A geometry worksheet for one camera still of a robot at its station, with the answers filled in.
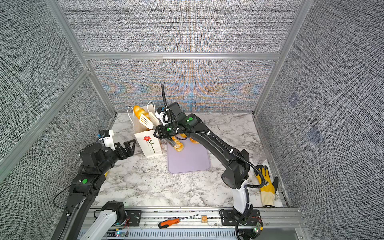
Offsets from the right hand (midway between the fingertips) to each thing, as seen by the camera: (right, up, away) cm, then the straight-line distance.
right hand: (156, 129), depth 74 cm
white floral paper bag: (-7, -5, +7) cm, 11 cm away
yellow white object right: (+58, -33, +6) cm, 67 cm away
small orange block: (+23, -44, 0) cm, 49 cm away
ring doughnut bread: (+19, -8, +26) cm, 33 cm away
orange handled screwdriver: (+4, -44, -3) cm, 44 cm away
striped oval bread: (-9, +10, +1) cm, 13 cm away
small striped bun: (+14, -3, -5) cm, 15 cm away
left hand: (-12, -5, -3) cm, 13 cm away
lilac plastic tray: (+19, -18, +19) cm, 32 cm away
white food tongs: (-2, +4, -1) cm, 5 cm away
